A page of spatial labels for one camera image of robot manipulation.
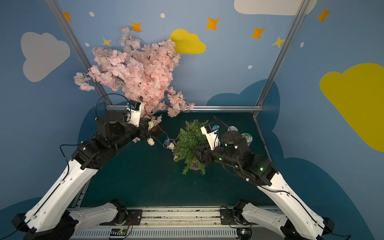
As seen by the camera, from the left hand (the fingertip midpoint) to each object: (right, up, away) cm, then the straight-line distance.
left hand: (150, 116), depth 63 cm
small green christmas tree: (+17, -9, +7) cm, 21 cm away
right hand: (+21, -12, -3) cm, 24 cm away
